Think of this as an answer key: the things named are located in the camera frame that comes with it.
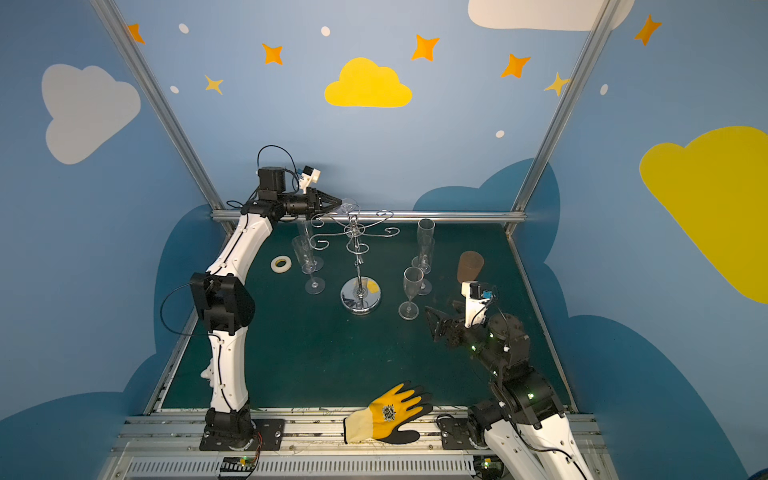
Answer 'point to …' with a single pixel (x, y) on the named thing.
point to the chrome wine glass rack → (359, 295)
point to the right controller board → (488, 467)
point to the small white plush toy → (208, 373)
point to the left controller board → (236, 467)
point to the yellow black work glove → (385, 418)
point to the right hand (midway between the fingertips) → (444, 303)
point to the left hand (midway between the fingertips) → (340, 201)
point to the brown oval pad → (470, 265)
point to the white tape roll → (280, 269)
